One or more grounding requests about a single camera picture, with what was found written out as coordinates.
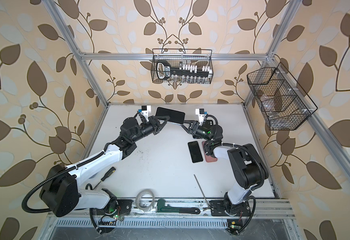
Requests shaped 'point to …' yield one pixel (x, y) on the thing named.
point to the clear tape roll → (137, 198)
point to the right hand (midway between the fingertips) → (179, 124)
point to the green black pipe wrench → (162, 208)
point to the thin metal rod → (205, 198)
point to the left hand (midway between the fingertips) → (171, 118)
